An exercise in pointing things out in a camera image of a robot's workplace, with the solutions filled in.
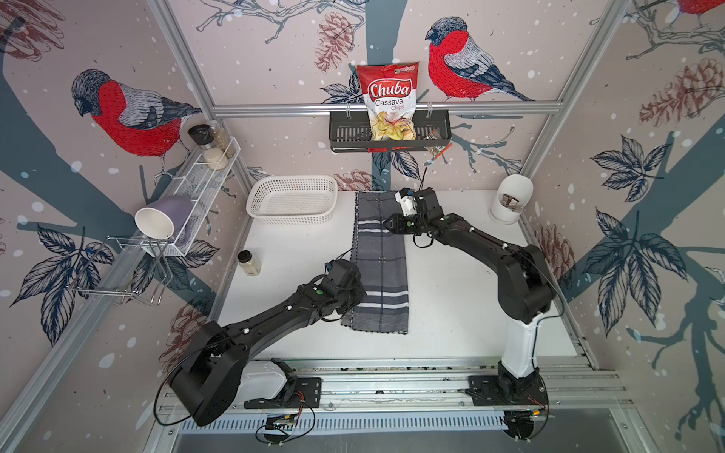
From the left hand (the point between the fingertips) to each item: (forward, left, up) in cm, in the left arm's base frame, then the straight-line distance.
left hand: (372, 288), depth 84 cm
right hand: (+21, -4, +6) cm, 22 cm away
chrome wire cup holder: (-5, +57, +20) cm, 61 cm away
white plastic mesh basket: (+47, +35, -10) cm, 59 cm away
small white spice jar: (+10, +41, -1) cm, 42 cm away
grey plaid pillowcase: (+16, -3, -9) cm, 18 cm away
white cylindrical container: (+38, -55, +2) cm, 67 cm away
